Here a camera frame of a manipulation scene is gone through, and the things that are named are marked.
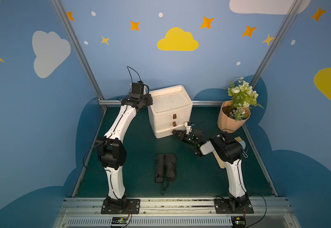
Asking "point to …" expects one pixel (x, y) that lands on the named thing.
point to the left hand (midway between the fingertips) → (150, 97)
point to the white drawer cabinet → (171, 108)
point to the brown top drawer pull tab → (174, 116)
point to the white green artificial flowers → (243, 97)
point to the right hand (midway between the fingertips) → (174, 131)
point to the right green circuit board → (238, 222)
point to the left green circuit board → (119, 220)
